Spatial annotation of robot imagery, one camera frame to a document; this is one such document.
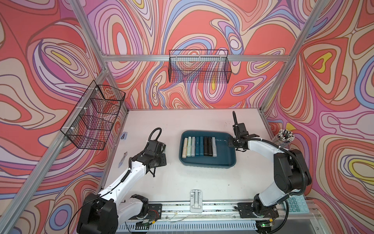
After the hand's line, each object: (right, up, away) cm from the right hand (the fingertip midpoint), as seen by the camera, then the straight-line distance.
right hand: (233, 145), depth 95 cm
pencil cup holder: (+25, +6, -13) cm, 29 cm away
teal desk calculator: (+28, -28, -20) cm, 44 cm away
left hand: (-44, -7, -9) cm, 45 cm away
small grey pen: (-71, -6, -1) cm, 71 cm away
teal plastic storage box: (-5, -7, -3) cm, 10 cm away
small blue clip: (-75, +6, +7) cm, 76 cm away
